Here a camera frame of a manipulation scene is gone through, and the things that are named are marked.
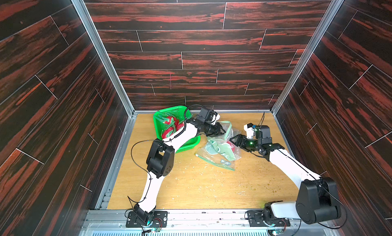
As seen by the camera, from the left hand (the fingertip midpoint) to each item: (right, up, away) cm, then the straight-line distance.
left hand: (226, 133), depth 88 cm
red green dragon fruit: (-33, +6, +5) cm, 34 cm away
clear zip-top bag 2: (-4, -13, +7) cm, 16 cm away
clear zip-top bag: (-3, -4, -4) cm, 6 cm away
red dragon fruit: (+3, -7, -1) cm, 7 cm away
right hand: (+5, -4, 0) cm, 6 cm away
